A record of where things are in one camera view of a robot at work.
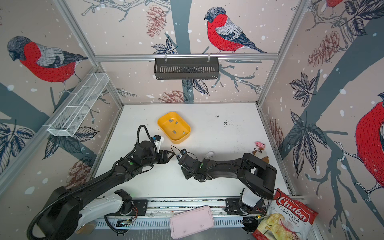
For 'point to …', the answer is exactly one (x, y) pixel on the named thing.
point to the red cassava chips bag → (287, 219)
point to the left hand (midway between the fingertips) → (171, 154)
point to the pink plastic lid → (191, 221)
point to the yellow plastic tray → (174, 127)
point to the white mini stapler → (209, 155)
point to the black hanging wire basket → (182, 69)
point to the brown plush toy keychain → (260, 152)
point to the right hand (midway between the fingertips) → (184, 170)
